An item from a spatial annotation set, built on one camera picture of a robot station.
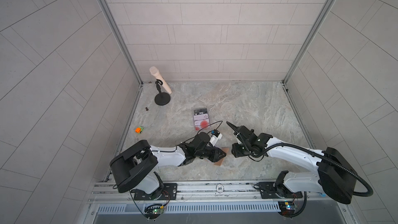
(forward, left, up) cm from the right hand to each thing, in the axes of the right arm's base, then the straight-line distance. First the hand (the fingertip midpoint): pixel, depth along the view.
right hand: (233, 153), depth 82 cm
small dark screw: (+31, +52, +3) cm, 60 cm away
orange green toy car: (+15, +52, +4) cm, 55 cm away
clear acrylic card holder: (+19, +16, +5) cm, 26 cm away
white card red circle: (+18, +16, +5) cm, 24 cm away
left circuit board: (-22, +38, +3) cm, 44 cm away
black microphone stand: (+39, +43, +3) cm, 58 cm away
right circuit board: (-25, -20, -2) cm, 32 cm away
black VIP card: (+24, +16, +6) cm, 30 cm away
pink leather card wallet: (0, +4, +5) cm, 6 cm away
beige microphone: (+39, +41, +28) cm, 62 cm away
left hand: (-2, +5, +3) cm, 6 cm away
